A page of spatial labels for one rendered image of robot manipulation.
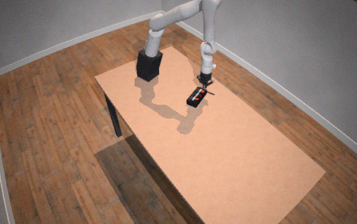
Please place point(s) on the black power strip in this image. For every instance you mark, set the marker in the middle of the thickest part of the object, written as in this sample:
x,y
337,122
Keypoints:
x,y
196,97

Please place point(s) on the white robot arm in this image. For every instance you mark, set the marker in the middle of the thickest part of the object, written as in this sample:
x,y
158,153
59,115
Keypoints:
x,y
159,22

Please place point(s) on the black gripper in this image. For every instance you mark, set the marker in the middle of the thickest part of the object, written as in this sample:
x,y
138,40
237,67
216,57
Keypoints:
x,y
204,80

